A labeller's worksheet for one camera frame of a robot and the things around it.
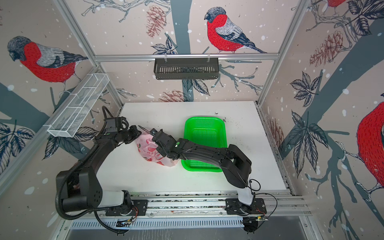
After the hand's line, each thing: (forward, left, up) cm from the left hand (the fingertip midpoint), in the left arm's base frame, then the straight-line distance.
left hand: (140, 130), depth 86 cm
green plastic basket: (+9, -42, -14) cm, 46 cm away
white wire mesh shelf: (+2, +30, +15) cm, 34 cm away
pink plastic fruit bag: (-11, -6, -3) cm, 13 cm away
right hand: (-8, -14, -2) cm, 16 cm away
